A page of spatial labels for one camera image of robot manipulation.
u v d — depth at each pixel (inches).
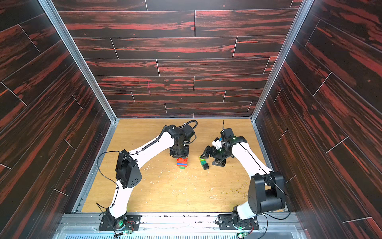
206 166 35.5
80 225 29.0
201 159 36.9
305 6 26.0
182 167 36.8
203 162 36.7
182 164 37.0
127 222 28.8
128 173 19.7
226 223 28.8
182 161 33.4
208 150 29.6
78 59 33.1
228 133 27.7
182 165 37.4
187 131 27.7
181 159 33.1
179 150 28.4
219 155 29.0
